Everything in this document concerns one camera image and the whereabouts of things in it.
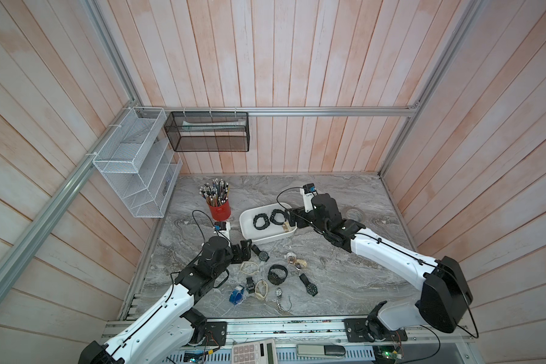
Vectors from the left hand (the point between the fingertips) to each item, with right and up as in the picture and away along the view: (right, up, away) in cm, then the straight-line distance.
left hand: (241, 245), depth 81 cm
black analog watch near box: (+7, -6, +10) cm, 14 cm away
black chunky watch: (+9, +8, +19) cm, 22 cm away
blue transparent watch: (-1, -16, -5) cm, 17 cm away
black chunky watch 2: (+12, +10, +19) cm, 24 cm away
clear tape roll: (+50, +10, +23) cm, 56 cm away
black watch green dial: (+26, -16, +1) cm, 30 cm away
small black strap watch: (+3, -14, -1) cm, 15 cm away
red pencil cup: (-11, +11, +15) cm, 22 cm away
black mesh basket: (-18, +48, +23) cm, 56 cm away
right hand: (+20, +13, +2) cm, 24 cm away
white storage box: (+12, +2, +17) cm, 21 cm away
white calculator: (+8, -30, -12) cm, 34 cm away
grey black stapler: (+25, -28, -14) cm, 41 cm away
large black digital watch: (+13, -11, +2) cm, 17 cm away
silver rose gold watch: (+19, -7, +11) cm, 23 cm away
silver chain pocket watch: (+13, -18, +1) cm, 22 cm away
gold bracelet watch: (+23, -9, +8) cm, 26 cm away
